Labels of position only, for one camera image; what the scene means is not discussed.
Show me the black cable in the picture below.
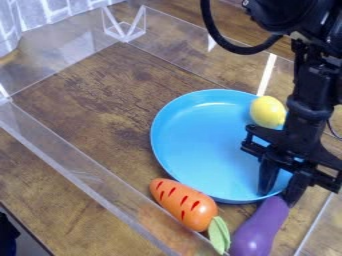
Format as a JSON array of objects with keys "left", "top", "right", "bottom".
[{"left": 199, "top": 0, "right": 285, "bottom": 56}]

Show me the clear acrylic enclosure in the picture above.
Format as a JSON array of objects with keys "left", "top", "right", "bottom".
[{"left": 0, "top": 0, "right": 342, "bottom": 256}]

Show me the yellow toy lemon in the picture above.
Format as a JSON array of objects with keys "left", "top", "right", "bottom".
[{"left": 250, "top": 96, "right": 286, "bottom": 129}]

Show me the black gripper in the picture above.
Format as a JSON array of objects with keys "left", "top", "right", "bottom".
[{"left": 241, "top": 124, "right": 342, "bottom": 208}]

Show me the orange toy carrot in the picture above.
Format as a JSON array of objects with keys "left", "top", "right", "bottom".
[{"left": 150, "top": 178, "right": 231, "bottom": 255}]

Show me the purple toy eggplant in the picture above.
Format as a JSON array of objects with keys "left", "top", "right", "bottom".
[{"left": 228, "top": 196, "right": 290, "bottom": 256}]

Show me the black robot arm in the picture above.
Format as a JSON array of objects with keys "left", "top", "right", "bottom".
[{"left": 242, "top": 0, "right": 342, "bottom": 206}]

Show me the blue round plate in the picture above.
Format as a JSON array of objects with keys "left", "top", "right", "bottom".
[{"left": 148, "top": 88, "right": 295, "bottom": 205}]

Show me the white patterned curtain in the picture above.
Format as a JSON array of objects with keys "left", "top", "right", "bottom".
[{"left": 0, "top": 0, "right": 124, "bottom": 58}]

